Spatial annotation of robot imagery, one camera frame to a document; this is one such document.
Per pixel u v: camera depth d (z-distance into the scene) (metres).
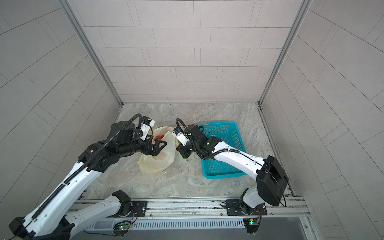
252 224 0.68
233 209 0.71
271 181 0.41
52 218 0.37
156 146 0.57
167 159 0.71
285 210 0.71
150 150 0.57
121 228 0.64
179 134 0.67
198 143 0.58
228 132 0.96
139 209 0.71
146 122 0.56
